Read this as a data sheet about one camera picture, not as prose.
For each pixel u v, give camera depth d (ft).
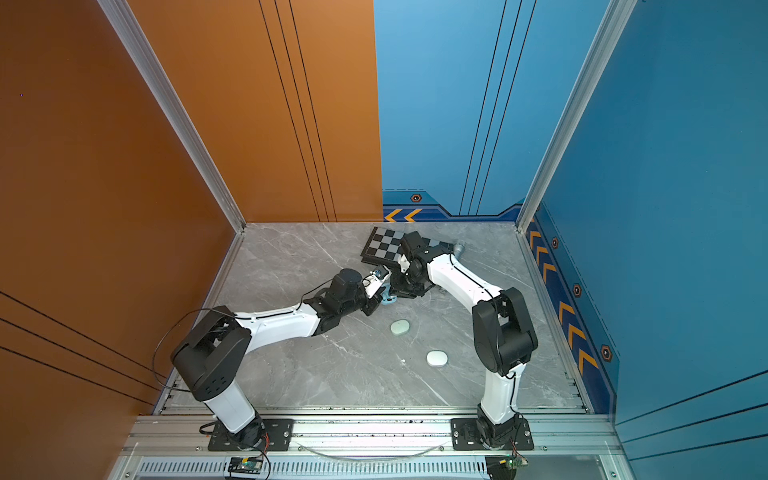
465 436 2.38
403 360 2.81
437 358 2.78
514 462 2.28
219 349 1.52
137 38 2.39
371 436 2.47
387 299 2.87
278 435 2.44
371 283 2.50
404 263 2.79
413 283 2.51
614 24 2.33
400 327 2.98
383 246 3.57
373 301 2.59
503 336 1.59
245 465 2.37
